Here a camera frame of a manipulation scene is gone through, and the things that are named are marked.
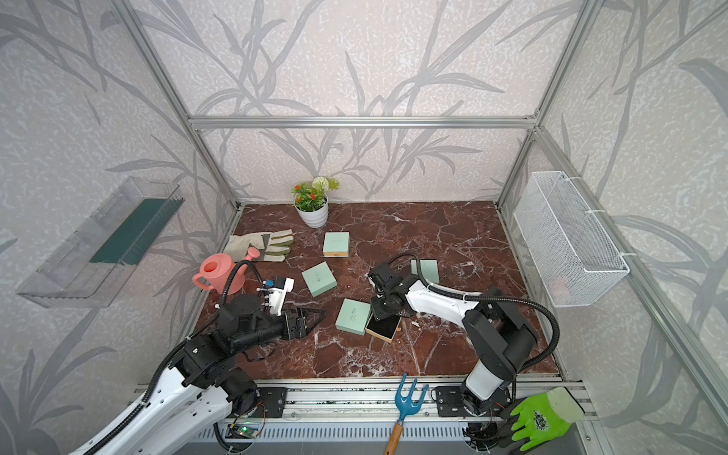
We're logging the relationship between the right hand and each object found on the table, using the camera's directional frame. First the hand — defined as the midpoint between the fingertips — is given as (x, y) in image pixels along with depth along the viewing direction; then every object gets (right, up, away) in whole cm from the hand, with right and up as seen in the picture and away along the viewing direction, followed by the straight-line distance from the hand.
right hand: (376, 307), depth 89 cm
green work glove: (+43, -23, -18) cm, 52 cm away
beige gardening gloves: (-40, +18, +17) cm, 47 cm away
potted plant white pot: (-24, +35, +13) cm, 45 cm away
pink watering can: (-50, +12, -1) cm, 52 cm away
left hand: (-14, +3, -19) cm, 24 cm away
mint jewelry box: (-15, +19, +15) cm, 28 cm away
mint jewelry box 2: (-19, +8, +5) cm, 21 cm away
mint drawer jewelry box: (-6, -2, -2) cm, 7 cm away
